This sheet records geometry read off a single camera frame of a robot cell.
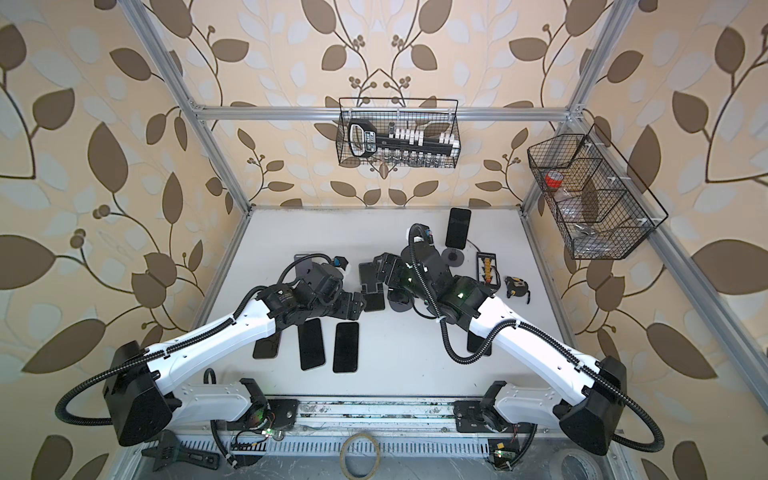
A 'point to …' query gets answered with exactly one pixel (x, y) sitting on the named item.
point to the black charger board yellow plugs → (488, 273)
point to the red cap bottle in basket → (553, 178)
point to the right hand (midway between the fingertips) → (386, 265)
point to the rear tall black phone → (458, 228)
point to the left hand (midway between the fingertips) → (357, 300)
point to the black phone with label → (346, 347)
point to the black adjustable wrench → (169, 451)
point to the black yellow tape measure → (517, 287)
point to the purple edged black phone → (474, 342)
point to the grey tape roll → (576, 464)
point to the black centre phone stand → (373, 292)
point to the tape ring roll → (343, 451)
